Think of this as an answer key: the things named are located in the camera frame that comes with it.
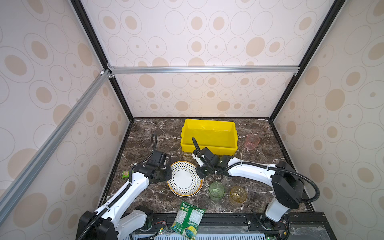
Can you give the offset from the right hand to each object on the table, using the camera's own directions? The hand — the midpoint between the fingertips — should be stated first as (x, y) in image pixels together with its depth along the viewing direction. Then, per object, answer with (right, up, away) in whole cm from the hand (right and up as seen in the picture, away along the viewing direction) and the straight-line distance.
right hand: (196, 171), depth 85 cm
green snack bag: (-5, -21, -12) cm, 24 cm away
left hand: (-13, 0, -3) cm, 13 cm away
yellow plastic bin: (+18, +19, +27) cm, 37 cm away
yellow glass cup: (+23, -12, -3) cm, 26 cm away
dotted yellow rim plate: (-6, -6, 0) cm, 9 cm away
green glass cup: (+11, -11, -1) cm, 16 cm away
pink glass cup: (+38, +15, +18) cm, 45 cm away
